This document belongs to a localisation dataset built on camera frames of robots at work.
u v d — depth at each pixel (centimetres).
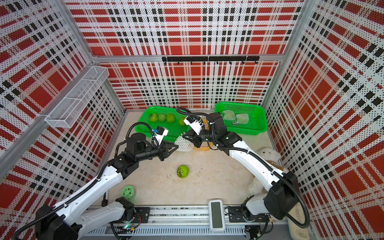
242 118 107
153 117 111
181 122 107
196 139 63
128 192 77
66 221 39
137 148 57
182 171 82
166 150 65
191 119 61
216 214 71
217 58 89
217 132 57
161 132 63
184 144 72
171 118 109
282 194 39
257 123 112
